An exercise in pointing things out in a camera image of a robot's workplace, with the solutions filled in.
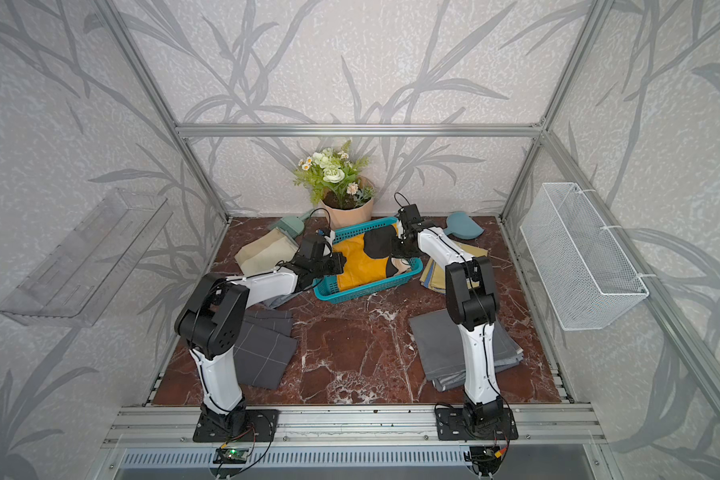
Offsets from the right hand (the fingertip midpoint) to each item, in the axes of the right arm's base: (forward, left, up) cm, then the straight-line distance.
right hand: (395, 249), depth 103 cm
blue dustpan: (+18, -28, -8) cm, 34 cm away
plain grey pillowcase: (-33, -11, -4) cm, 35 cm away
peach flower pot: (+8, +19, +8) cm, 22 cm away
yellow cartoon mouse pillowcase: (-3, +10, -1) cm, 10 cm away
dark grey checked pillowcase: (-32, +39, -3) cm, 51 cm away
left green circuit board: (-58, +42, -6) cm, 71 cm away
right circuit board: (-58, -20, -11) cm, 62 cm away
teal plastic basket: (-12, +24, -5) cm, 27 cm away
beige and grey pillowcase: (+1, +46, -3) cm, 47 cm away
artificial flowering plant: (+9, +20, +26) cm, 33 cm away
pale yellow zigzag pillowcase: (-8, -13, -5) cm, 16 cm away
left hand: (-5, +17, +2) cm, 18 cm away
